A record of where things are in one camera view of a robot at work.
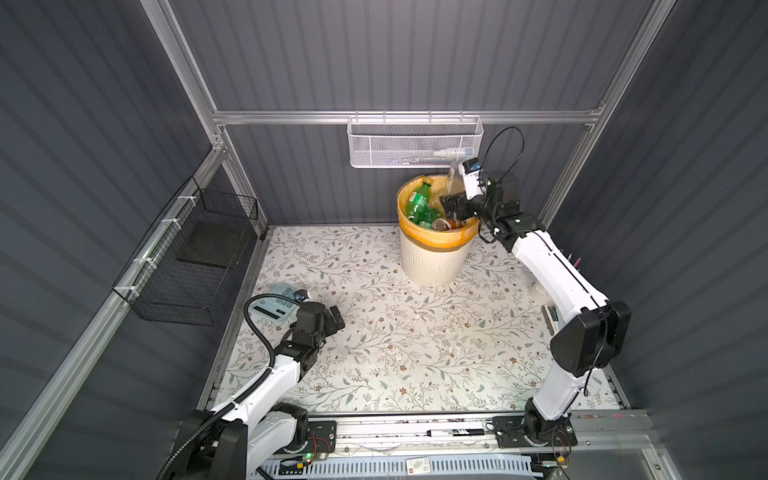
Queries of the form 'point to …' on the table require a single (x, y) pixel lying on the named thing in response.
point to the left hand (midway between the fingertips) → (324, 314)
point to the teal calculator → (276, 308)
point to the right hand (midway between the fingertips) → (460, 192)
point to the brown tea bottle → (442, 224)
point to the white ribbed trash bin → (432, 267)
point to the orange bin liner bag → (431, 239)
